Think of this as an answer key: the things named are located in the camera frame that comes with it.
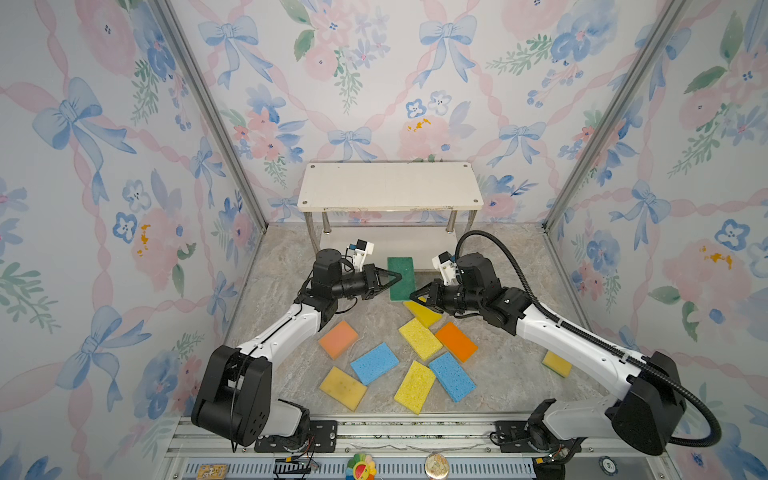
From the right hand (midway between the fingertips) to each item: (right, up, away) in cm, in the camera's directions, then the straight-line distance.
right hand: (409, 295), depth 74 cm
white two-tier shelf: (0, +22, +4) cm, 22 cm away
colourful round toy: (-11, -39, -5) cm, 41 cm away
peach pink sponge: (-20, -15, +14) cm, 28 cm away
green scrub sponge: (-1, +7, +3) cm, 8 cm away
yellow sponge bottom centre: (+2, -25, +6) cm, 26 cm away
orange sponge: (+16, -17, +15) cm, 28 cm away
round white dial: (+47, -39, -4) cm, 61 cm away
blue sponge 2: (+13, -23, +7) cm, 27 cm away
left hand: (-2, +5, 0) cm, 5 cm away
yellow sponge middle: (+5, -15, +16) cm, 22 cm away
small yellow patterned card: (-46, -40, -6) cm, 61 cm away
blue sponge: (-9, -21, +9) cm, 24 cm away
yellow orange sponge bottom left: (-17, -26, +6) cm, 31 cm away
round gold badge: (+6, -40, -4) cm, 40 cm away
